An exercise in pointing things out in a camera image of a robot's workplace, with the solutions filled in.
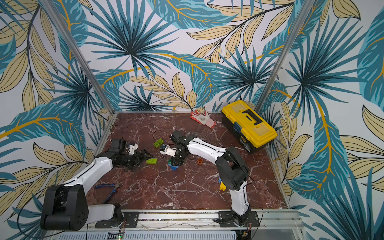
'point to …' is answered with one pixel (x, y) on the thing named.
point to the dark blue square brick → (173, 168)
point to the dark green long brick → (169, 161)
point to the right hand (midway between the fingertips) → (175, 161)
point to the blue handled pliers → (116, 185)
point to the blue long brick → (220, 180)
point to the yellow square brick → (222, 186)
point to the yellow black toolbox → (250, 129)
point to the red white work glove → (203, 119)
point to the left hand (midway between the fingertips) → (148, 161)
